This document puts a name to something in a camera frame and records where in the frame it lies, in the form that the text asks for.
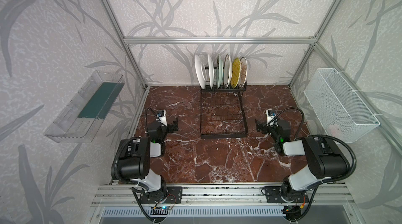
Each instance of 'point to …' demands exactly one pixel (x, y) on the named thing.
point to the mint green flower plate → (219, 71)
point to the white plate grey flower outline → (201, 71)
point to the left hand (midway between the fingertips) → (169, 117)
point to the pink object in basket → (333, 129)
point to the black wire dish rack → (223, 113)
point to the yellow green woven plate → (235, 73)
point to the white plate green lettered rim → (211, 71)
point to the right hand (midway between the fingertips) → (263, 117)
